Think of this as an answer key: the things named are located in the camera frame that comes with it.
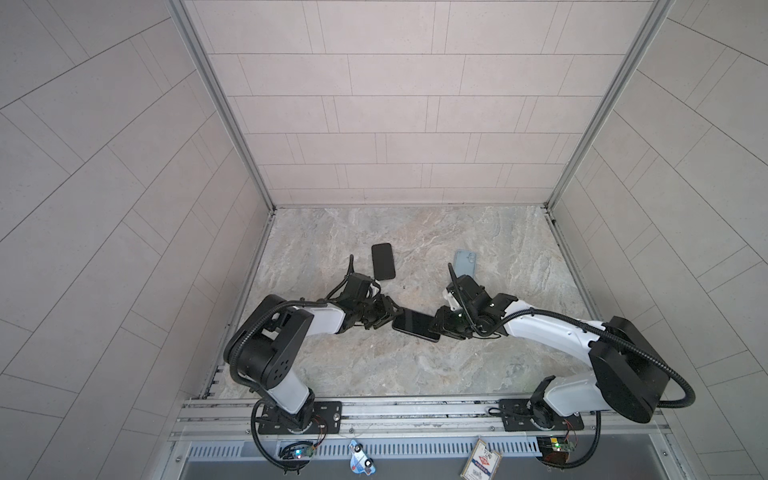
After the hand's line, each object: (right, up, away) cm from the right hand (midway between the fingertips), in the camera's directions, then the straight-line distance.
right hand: (430, 333), depth 81 cm
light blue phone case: (+14, +17, +20) cm, 30 cm away
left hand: (-6, +4, +6) cm, 10 cm away
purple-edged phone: (-14, +18, +19) cm, 29 cm away
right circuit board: (+27, -22, -13) cm, 37 cm away
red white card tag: (+10, -22, -17) cm, 30 cm away
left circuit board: (-31, -20, -17) cm, 41 cm away
